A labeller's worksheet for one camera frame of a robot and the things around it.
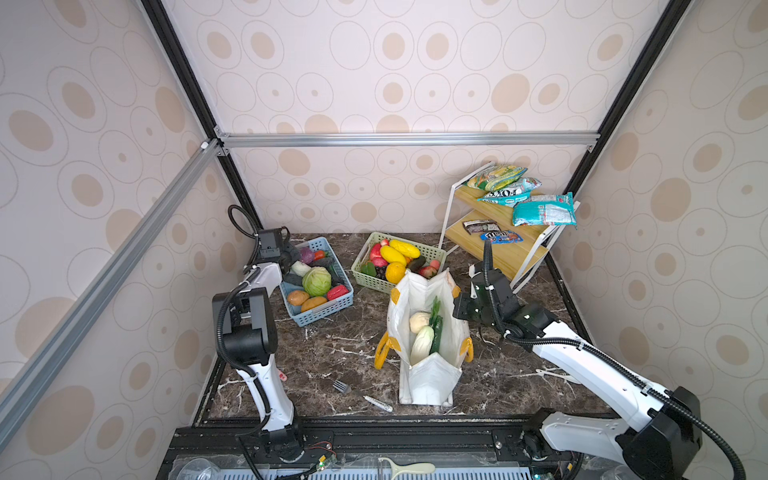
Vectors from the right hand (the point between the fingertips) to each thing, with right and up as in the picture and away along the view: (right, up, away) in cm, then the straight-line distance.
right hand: (454, 299), depth 80 cm
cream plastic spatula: (-11, -39, -8) cm, 41 cm away
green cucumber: (-4, -8, +8) cm, 12 cm away
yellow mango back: (-11, +15, +26) cm, 32 cm away
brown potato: (-47, -1, +15) cm, 49 cm away
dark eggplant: (-8, +9, +26) cm, 29 cm away
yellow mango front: (-17, +13, +26) cm, 33 cm away
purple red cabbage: (-47, +13, +25) cm, 55 cm away
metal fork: (-31, -25, +3) cm, 40 cm away
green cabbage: (-41, +4, +15) cm, 44 cm away
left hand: (-48, +17, +19) cm, 54 cm away
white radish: (-48, +8, +23) cm, 54 cm away
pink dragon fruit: (-22, +12, +29) cm, 38 cm away
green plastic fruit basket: (-2, +13, +28) cm, 32 cm away
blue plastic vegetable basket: (-34, +5, +20) cm, 40 cm away
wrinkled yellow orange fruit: (-16, +7, +14) cm, 22 cm away
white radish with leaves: (-8, -12, +6) cm, 15 cm away
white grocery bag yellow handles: (-7, -21, -3) cm, 22 cm away
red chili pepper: (-34, +1, +17) cm, 39 cm away
